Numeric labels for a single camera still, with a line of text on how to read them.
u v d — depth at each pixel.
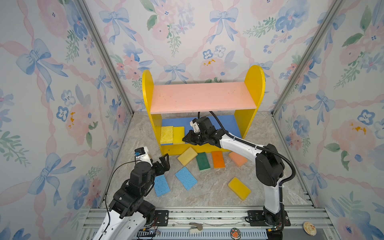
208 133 0.69
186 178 0.86
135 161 0.58
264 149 0.52
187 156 0.95
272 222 0.65
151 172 0.51
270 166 0.50
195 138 0.77
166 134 0.88
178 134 0.88
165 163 0.63
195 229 0.70
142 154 0.60
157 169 0.62
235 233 0.70
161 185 0.83
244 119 0.81
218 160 0.93
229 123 0.98
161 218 0.75
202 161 0.93
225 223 0.73
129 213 0.48
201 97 0.72
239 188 0.83
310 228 0.72
